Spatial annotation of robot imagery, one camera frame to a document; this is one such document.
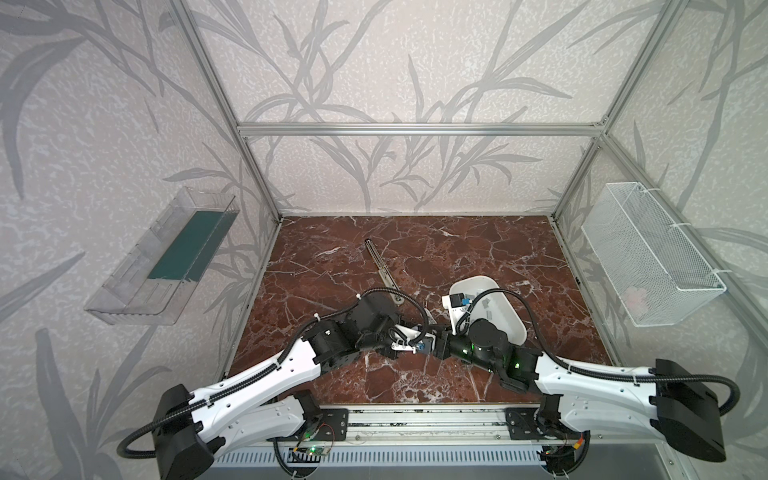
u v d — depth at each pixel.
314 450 0.71
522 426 0.73
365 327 0.53
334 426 0.73
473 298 0.68
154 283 0.64
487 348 0.56
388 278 1.00
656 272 0.63
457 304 0.67
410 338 0.58
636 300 0.72
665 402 0.41
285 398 0.63
